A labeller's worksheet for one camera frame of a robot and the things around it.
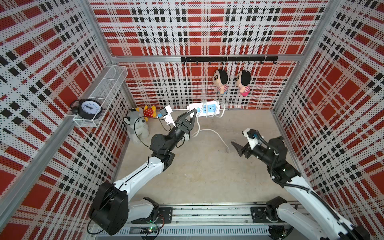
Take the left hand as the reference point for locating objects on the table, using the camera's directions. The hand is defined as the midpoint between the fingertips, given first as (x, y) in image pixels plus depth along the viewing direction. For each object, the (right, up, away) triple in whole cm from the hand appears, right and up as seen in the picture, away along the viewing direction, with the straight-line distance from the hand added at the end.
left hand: (199, 110), depth 62 cm
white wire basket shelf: (-52, +11, +18) cm, 56 cm away
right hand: (+20, -13, +12) cm, 26 cm away
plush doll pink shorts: (+28, +23, +32) cm, 48 cm away
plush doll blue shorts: (+13, +22, +29) cm, 39 cm away
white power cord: (0, -9, +2) cm, 9 cm away
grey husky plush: (-40, -9, +34) cm, 54 cm away
